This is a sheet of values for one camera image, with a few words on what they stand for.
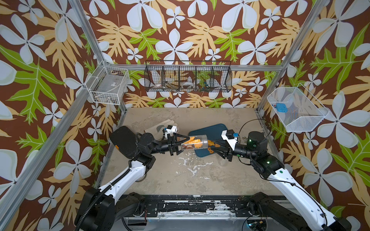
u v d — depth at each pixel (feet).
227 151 1.95
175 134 2.09
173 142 1.99
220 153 2.07
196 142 2.13
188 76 3.22
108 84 2.83
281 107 2.84
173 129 2.31
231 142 1.92
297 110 2.69
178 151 2.22
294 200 1.46
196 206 2.47
